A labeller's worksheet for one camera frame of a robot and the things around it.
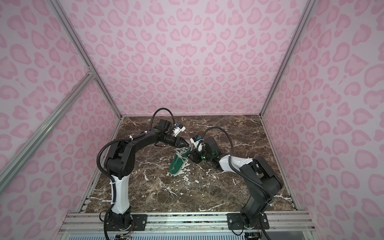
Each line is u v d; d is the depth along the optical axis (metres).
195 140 0.80
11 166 0.52
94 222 0.75
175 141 0.86
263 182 0.46
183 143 0.93
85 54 0.85
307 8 0.70
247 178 0.45
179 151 0.92
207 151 0.75
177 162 0.90
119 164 0.55
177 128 0.90
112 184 0.57
